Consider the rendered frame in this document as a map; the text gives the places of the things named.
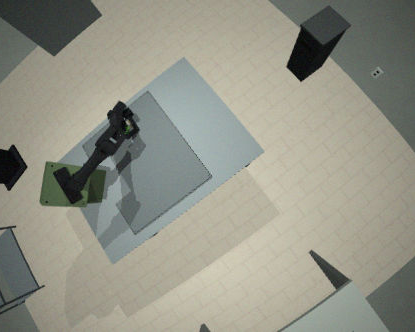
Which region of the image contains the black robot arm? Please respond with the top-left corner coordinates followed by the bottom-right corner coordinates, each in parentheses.
top-left (53, 101), bottom-right (133, 204)

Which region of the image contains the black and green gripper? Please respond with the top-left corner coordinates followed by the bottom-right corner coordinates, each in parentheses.
top-left (122, 124), bottom-right (130, 134)

